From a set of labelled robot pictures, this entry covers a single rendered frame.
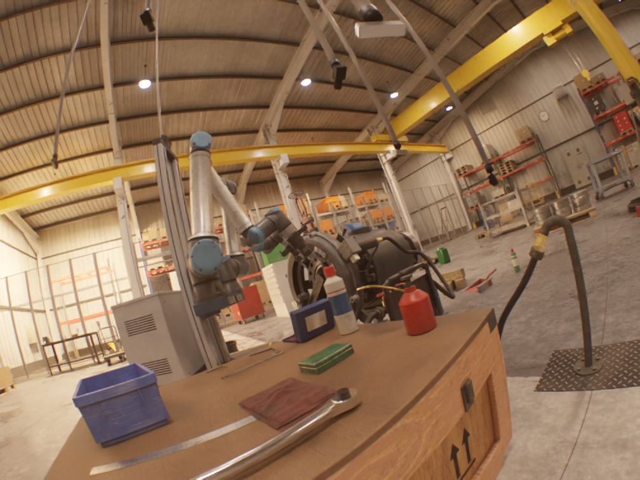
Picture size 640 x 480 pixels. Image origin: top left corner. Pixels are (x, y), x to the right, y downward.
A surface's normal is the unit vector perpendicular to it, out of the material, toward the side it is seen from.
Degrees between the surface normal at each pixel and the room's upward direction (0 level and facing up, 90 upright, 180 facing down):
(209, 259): 95
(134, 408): 90
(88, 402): 90
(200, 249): 95
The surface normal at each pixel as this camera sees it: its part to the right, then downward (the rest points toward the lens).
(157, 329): 0.11, -0.15
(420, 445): 0.56, -0.28
